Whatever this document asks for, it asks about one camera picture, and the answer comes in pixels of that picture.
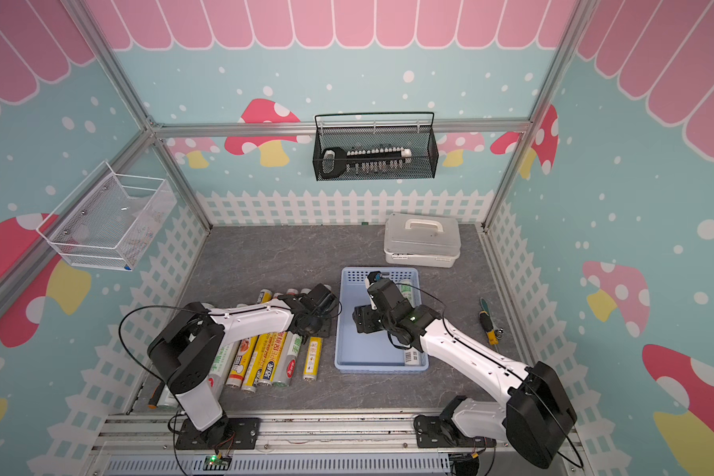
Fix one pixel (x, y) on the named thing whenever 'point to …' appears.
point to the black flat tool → (156, 395)
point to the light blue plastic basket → (372, 350)
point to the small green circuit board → (215, 463)
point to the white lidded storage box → (421, 241)
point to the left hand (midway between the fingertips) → (322, 332)
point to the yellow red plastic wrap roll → (313, 359)
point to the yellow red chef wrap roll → (274, 352)
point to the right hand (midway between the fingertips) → (364, 313)
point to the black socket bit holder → (335, 161)
